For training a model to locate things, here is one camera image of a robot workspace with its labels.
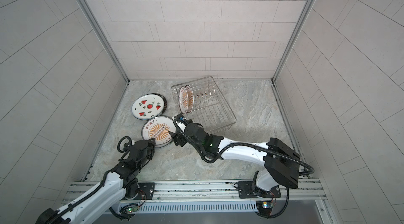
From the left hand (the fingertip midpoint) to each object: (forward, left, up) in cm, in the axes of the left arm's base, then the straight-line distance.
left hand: (161, 135), depth 85 cm
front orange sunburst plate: (+21, -10, +4) cm, 24 cm away
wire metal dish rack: (+19, -27, -3) cm, 33 cm away
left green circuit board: (-33, +5, +1) cm, 33 cm away
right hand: (-3, -10, +13) cm, 16 cm away
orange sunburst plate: (+20, -15, +8) cm, 26 cm away
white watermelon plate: (+17, +19, 0) cm, 26 cm away
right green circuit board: (-31, -51, -3) cm, 60 cm away
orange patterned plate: (+5, +3, -1) cm, 6 cm away
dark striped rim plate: (+20, +9, -1) cm, 22 cm away
